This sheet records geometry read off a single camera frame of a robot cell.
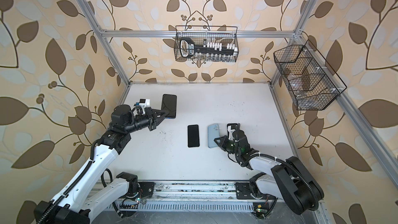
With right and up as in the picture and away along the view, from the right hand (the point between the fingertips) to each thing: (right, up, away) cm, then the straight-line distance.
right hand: (214, 141), depth 86 cm
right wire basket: (+46, +32, -13) cm, 58 cm away
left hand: (-21, +18, -18) cm, 33 cm away
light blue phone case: (0, +4, +6) cm, 7 cm away
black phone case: (+9, +8, -1) cm, 12 cm away
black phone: (-12, 0, +6) cm, 14 cm away
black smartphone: (-23, +21, -12) cm, 33 cm away
